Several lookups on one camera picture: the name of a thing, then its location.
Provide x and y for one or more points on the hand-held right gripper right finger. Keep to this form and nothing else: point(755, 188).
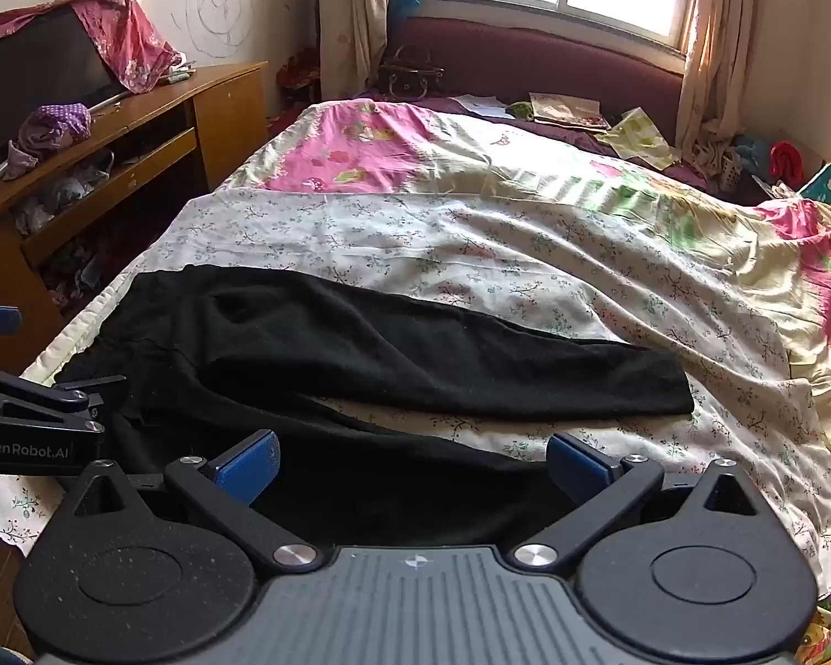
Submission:
point(582, 467)

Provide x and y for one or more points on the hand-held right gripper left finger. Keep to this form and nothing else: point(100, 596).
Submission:
point(246, 467)

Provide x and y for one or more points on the white floral bed sheet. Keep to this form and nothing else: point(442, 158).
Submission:
point(526, 270)

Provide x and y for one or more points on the black television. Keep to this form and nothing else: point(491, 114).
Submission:
point(38, 83)

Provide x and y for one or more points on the blue plastic bag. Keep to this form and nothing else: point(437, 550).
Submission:
point(403, 0)

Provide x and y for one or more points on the dark handbag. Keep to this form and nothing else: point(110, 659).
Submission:
point(408, 73)

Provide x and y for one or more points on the red cloth item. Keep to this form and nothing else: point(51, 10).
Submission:
point(784, 161)

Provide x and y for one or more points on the wooden television cabinet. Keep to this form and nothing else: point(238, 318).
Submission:
point(228, 118)

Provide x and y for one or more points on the pink yellow printed quilt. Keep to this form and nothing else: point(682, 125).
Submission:
point(457, 145)

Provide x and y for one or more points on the beige curtain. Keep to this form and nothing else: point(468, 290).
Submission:
point(353, 14)
point(717, 34)

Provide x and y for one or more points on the white plastic basket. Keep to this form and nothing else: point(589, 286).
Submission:
point(730, 172)

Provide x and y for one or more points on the printed magazine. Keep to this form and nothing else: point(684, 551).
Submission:
point(568, 111)

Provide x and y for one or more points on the pile of clothes on shelf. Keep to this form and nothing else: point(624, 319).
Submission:
point(62, 190)

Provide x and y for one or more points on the purple dotted cloth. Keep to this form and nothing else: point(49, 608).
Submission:
point(55, 126)

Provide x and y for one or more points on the green white checked cloth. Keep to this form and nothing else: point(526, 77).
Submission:
point(640, 138)

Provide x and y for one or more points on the dark red cloth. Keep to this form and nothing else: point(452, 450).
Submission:
point(299, 70)

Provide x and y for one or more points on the white paper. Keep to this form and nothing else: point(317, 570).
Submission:
point(481, 104)

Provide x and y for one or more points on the maroon upholstered bed headboard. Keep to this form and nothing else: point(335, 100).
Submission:
point(540, 59)

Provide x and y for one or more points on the black pants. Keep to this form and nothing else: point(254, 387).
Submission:
point(318, 360)

